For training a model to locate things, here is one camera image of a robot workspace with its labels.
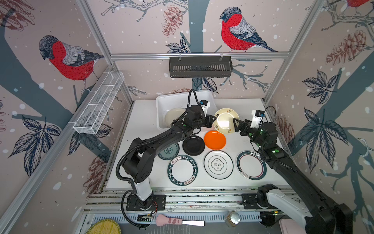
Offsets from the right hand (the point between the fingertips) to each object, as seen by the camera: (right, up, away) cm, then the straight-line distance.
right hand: (238, 120), depth 77 cm
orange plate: (-9, -14, +19) cm, 25 cm away
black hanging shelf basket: (-20, +38, +30) cm, 52 cm away
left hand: (-11, +1, +3) cm, 11 cm away
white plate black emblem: (-9, -27, +9) cm, 30 cm away
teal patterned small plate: (-38, -22, +15) cm, 47 cm away
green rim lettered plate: (-30, -30, +7) cm, 43 cm away
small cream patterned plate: (-6, -1, +5) cm, 8 cm away
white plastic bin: (-46, +11, +30) cm, 56 cm away
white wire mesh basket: (-77, +10, +1) cm, 78 cm away
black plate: (-24, -17, +17) cm, 34 cm away
